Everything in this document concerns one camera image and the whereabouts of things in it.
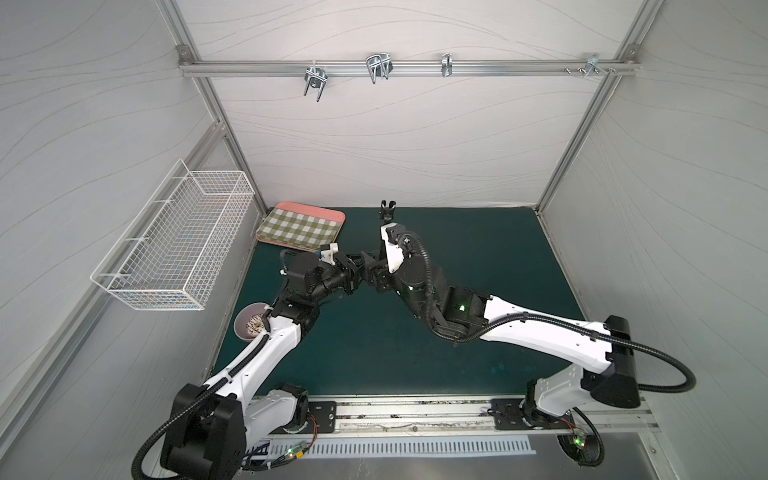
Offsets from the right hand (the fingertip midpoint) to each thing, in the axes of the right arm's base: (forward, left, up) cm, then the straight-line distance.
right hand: (379, 248), depth 65 cm
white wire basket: (+1, +49, -3) cm, 49 cm away
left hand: (+3, +1, -8) cm, 8 cm away
